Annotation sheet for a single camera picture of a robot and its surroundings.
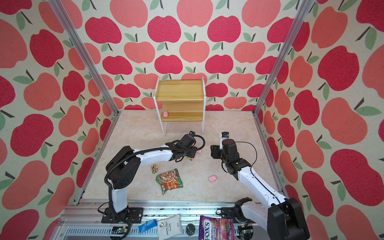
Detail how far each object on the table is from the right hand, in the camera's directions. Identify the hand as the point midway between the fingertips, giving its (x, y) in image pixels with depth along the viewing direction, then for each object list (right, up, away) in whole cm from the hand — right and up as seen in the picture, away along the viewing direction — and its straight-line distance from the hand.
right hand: (218, 146), depth 85 cm
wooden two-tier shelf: (-22, +26, -2) cm, 34 cm away
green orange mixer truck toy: (-16, -10, +8) cm, 21 cm away
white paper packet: (-26, -37, -15) cm, 48 cm away
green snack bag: (-29, -20, -1) cm, 35 cm away
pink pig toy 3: (-10, -5, +10) cm, 15 cm away
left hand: (-13, -4, +8) cm, 16 cm away
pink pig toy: (-33, +19, +10) cm, 39 cm away
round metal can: (-16, -32, -23) cm, 43 cm away
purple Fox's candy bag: (-4, -36, -18) cm, 40 cm away
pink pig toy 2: (-4, -19, -1) cm, 19 cm away
